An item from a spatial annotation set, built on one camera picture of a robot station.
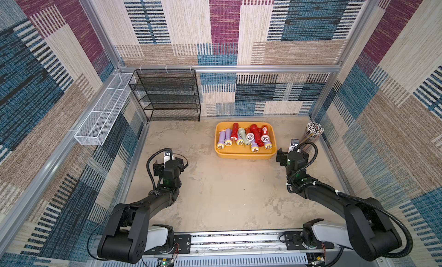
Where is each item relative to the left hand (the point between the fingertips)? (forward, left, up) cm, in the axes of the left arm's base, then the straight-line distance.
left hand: (167, 159), depth 88 cm
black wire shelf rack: (+43, +6, +8) cm, 44 cm away
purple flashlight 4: (+12, -46, -7) cm, 48 cm away
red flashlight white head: (+17, -44, -3) cm, 47 cm away
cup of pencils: (+10, -75, +8) cm, 76 cm away
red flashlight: (+21, -35, -3) cm, 41 cm away
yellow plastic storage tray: (+10, -36, -9) cm, 38 cm away
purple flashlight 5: (+13, -55, -7) cm, 57 cm away
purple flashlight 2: (+17, -31, -7) cm, 36 cm away
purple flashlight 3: (+16, -38, -7) cm, 42 cm away
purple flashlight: (+14, -27, -6) cm, 31 cm away
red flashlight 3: (+17, -53, -3) cm, 56 cm away
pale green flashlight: (+23, -40, -6) cm, 47 cm away
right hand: (+2, -63, +2) cm, 63 cm away
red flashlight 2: (+16, -48, -4) cm, 51 cm away
